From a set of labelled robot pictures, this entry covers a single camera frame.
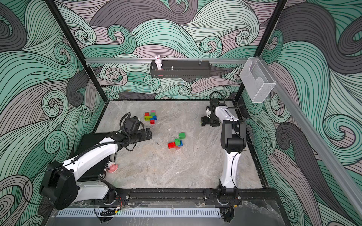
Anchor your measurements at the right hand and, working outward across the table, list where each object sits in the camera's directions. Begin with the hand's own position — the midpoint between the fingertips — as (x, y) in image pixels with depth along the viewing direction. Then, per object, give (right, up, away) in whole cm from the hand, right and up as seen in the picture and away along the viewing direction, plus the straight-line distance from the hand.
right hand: (206, 124), depth 101 cm
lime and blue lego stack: (-4, +2, -3) cm, 5 cm away
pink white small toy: (-60, -24, -19) cm, 67 cm away
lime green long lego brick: (-45, +4, +5) cm, 45 cm away
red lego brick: (-25, -12, -13) cm, 31 cm away
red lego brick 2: (-46, +7, +10) cm, 48 cm away
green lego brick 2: (-18, -8, -2) cm, 20 cm away
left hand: (-41, -4, -16) cm, 44 cm away
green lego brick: (-21, -10, -15) cm, 28 cm away
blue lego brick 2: (-39, +4, +6) cm, 40 cm away
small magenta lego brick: (-42, +10, +12) cm, 45 cm away
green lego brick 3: (-41, +7, +10) cm, 43 cm away
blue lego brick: (-19, -12, -13) cm, 26 cm away
